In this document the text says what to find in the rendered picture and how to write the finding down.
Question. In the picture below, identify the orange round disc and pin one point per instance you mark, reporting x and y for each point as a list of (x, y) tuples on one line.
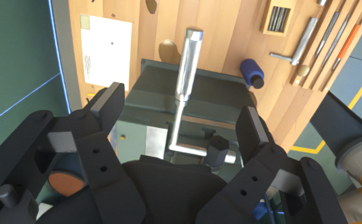
[(65, 183)]

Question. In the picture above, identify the short steel cylinder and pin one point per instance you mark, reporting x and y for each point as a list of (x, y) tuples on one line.
[(321, 2)]

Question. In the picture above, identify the blue cylinder with black cap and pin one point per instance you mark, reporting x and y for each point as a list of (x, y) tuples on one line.
[(250, 70)]

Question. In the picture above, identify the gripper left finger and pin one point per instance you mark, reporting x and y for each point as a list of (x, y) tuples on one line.
[(90, 149)]

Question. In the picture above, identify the wooden box of drill bits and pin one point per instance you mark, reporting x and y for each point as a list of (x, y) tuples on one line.
[(278, 18)]

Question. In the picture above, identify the steel chuck key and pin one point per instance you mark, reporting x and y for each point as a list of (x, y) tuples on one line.
[(303, 40)]

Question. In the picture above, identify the thin steel rod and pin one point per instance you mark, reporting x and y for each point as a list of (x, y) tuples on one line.
[(327, 34), (336, 40)]

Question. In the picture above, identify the wooden tool tray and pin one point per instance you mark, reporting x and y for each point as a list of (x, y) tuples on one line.
[(316, 74)]

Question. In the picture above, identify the brass ball knob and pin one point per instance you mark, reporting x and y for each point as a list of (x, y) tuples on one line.
[(303, 70)]

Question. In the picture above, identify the dark hexagonal knob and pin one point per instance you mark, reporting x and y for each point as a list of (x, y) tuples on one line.
[(217, 151)]

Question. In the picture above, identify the dark green drill press vise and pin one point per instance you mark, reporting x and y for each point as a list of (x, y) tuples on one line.
[(155, 93)]

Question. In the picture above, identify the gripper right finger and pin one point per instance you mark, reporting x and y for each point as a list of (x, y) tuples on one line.
[(252, 155)]

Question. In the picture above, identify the white paper sheet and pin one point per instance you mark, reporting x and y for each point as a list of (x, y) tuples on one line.
[(109, 53)]

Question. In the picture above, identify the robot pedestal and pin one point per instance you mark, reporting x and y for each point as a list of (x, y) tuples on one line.
[(333, 124)]

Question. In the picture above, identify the steel tommy bar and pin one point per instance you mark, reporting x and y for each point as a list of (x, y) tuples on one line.
[(188, 62)]

